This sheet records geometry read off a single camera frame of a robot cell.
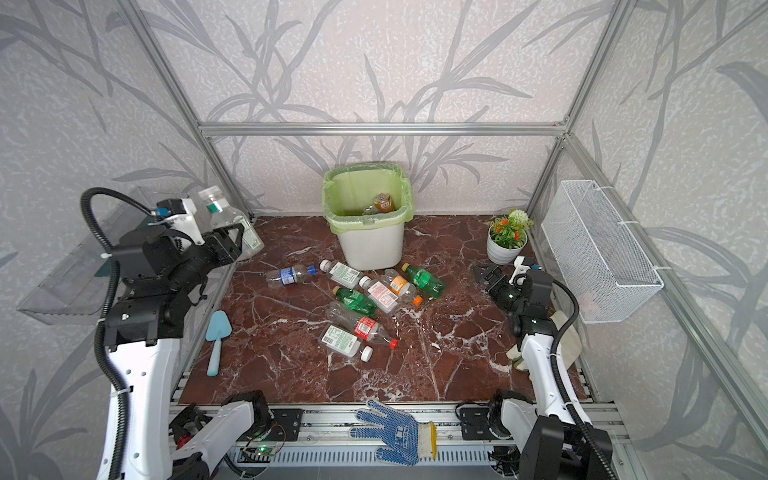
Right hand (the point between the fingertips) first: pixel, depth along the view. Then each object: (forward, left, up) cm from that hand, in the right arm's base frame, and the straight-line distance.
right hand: (482, 265), depth 82 cm
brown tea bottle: (+27, +29, -2) cm, 40 cm away
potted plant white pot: (+14, -11, -4) cm, 18 cm away
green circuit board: (-41, +55, -18) cm, 71 cm away
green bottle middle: (-2, +37, -16) cm, 40 cm away
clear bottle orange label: (+2, +24, -13) cm, 27 cm away
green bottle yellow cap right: (+4, +15, -15) cm, 22 cm away
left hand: (-4, +57, +23) cm, 62 cm away
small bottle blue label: (+6, +59, -13) cm, 61 cm away
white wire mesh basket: (-11, -20, +16) cm, 28 cm away
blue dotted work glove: (-39, +21, -16) cm, 47 cm away
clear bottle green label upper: (+7, +43, -15) cm, 46 cm away
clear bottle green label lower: (-16, +39, -15) cm, 45 cm away
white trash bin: (+14, +33, -10) cm, 37 cm away
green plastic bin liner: (+30, +40, +4) cm, 50 cm away
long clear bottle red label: (-9, +40, -14) cm, 43 cm away
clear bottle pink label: (-1, +30, -14) cm, 33 cm away
